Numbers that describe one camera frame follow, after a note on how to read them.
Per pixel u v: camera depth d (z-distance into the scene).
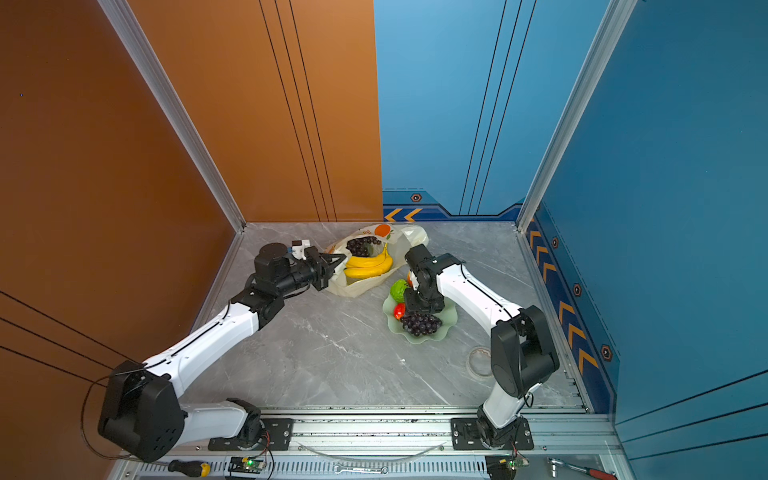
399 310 0.91
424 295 0.72
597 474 0.68
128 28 0.71
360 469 0.70
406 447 0.72
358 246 1.07
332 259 0.75
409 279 0.87
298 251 0.74
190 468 0.67
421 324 0.87
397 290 0.90
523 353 0.47
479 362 0.85
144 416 0.40
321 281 0.71
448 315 0.87
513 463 0.69
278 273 0.62
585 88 0.82
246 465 0.71
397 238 0.94
